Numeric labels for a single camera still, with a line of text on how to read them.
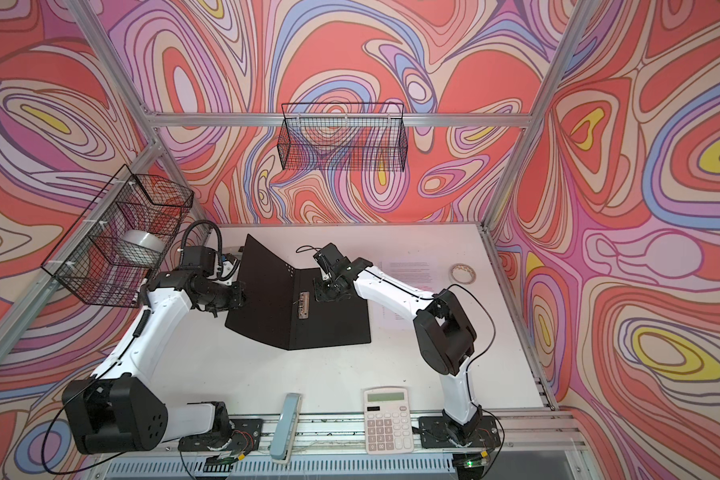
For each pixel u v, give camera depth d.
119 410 0.40
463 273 1.05
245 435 0.73
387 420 0.74
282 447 0.68
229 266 0.75
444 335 0.49
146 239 0.74
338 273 0.65
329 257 0.69
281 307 0.96
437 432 0.74
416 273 1.07
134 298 0.70
